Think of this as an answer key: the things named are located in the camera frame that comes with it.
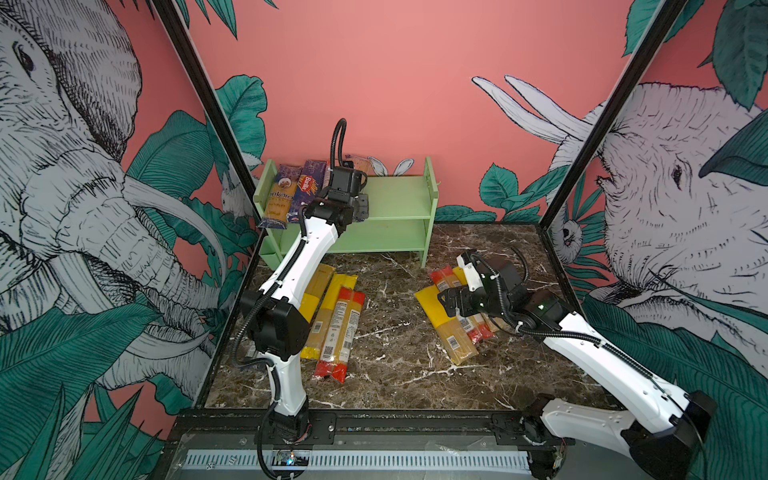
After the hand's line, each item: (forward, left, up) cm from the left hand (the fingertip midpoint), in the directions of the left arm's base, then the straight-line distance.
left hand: (355, 193), depth 83 cm
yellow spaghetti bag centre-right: (-30, -28, -30) cm, 51 cm away
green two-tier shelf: (-4, -13, -6) cm, 15 cm away
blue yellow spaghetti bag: (+2, +22, -3) cm, 22 cm away
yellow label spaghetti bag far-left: (-12, +16, -31) cm, 37 cm away
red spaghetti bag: (-29, +6, -30) cm, 42 cm away
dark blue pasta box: (+7, +14, -2) cm, 16 cm away
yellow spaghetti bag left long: (-11, +11, -32) cm, 35 cm away
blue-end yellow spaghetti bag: (+27, -3, -9) cm, 28 cm away
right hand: (-27, -24, -9) cm, 37 cm away
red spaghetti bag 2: (-27, -34, -30) cm, 53 cm away
